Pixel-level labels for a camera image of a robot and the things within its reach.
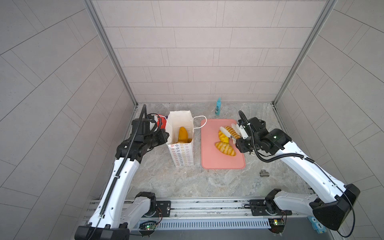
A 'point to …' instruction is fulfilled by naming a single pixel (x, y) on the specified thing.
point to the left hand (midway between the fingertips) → (172, 132)
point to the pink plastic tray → (211, 158)
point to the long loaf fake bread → (183, 137)
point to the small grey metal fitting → (263, 173)
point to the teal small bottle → (218, 107)
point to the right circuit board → (277, 225)
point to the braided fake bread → (225, 148)
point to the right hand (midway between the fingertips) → (238, 144)
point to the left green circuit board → (148, 225)
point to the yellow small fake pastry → (223, 138)
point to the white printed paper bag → (182, 154)
